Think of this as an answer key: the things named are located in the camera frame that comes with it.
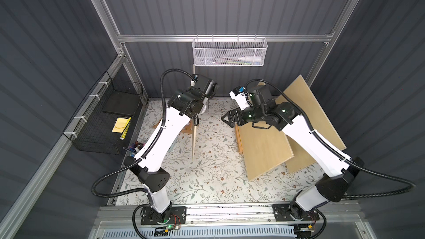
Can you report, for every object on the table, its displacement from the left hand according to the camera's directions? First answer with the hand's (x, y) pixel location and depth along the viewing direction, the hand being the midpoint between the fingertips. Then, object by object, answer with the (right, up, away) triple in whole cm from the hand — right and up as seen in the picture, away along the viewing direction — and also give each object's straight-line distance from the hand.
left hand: (199, 102), depth 69 cm
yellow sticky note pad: (-37, -10, +5) cm, 38 cm away
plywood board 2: (+29, -20, +4) cm, 36 cm away
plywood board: (-1, -12, -5) cm, 13 cm away
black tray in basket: (-39, +1, +11) cm, 41 cm away
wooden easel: (+20, -19, +24) cm, 37 cm away
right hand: (+14, -5, +1) cm, 15 cm away
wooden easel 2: (-3, -10, -7) cm, 12 cm away
